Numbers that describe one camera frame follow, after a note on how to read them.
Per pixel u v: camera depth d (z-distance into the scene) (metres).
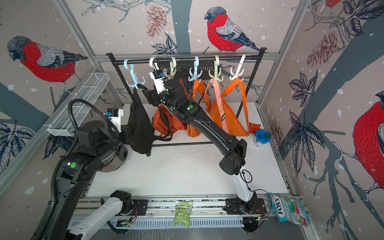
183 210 0.73
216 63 0.60
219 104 0.73
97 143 0.45
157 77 0.56
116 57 0.59
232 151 0.48
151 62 0.59
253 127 1.03
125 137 0.55
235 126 0.90
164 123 0.84
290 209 0.70
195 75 0.68
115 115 0.53
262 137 0.90
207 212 0.73
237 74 0.68
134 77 0.63
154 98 0.59
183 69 0.69
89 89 0.86
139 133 0.68
